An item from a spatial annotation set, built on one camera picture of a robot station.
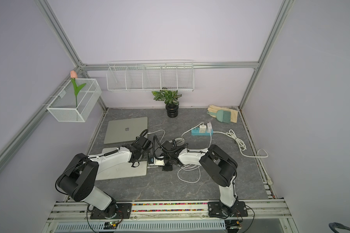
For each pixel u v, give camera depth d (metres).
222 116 1.13
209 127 0.99
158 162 0.79
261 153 0.98
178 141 0.99
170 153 0.72
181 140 0.99
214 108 1.20
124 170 0.87
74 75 0.83
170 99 0.92
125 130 1.08
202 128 0.98
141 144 0.74
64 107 0.74
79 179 0.45
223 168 0.49
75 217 0.74
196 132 1.02
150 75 0.99
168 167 0.82
